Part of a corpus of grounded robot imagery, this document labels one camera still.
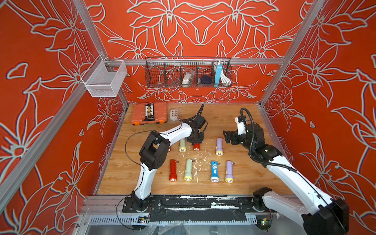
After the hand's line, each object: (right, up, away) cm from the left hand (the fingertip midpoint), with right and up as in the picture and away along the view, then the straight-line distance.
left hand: (200, 139), depth 94 cm
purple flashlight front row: (+15, -19, -15) cm, 28 cm away
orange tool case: (-46, +17, +13) cm, 50 cm away
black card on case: (-37, +20, +12) cm, 44 cm away
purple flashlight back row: (+12, -7, -5) cm, 14 cm away
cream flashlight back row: (-12, -5, -2) cm, 13 cm away
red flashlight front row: (-17, -18, -14) cm, 28 cm away
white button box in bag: (-19, +17, +14) cm, 29 cm away
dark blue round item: (+4, +40, +1) cm, 40 cm away
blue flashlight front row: (+6, -18, -16) cm, 25 cm away
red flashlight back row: (-3, -3, -6) cm, 7 cm away
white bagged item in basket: (-8, +39, -3) cm, 40 cm away
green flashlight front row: (-8, -16, -12) cm, 21 cm away
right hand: (+14, +8, -16) cm, 23 cm away
